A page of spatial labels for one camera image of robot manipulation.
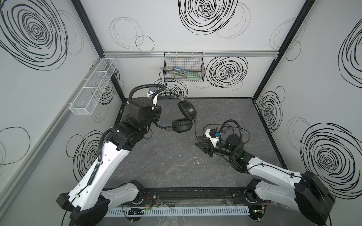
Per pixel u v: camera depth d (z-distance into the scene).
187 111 0.61
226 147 0.64
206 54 1.84
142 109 0.42
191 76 0.87
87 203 0.36
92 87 0.72
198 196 0.75
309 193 0.41
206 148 0.66
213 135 0.62
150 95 0.50
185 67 1.06
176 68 0.91
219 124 1.03
